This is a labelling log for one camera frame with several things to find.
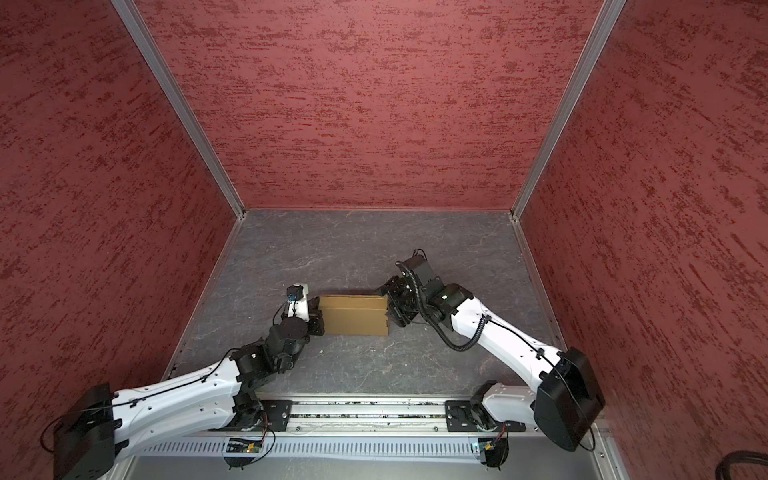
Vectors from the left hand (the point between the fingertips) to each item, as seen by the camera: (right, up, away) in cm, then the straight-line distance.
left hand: (320, 305), depth 81 cm
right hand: (+15, +1, -5) cm, 16 cm away
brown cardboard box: (+10, -3, 0) cm, 10 cm away
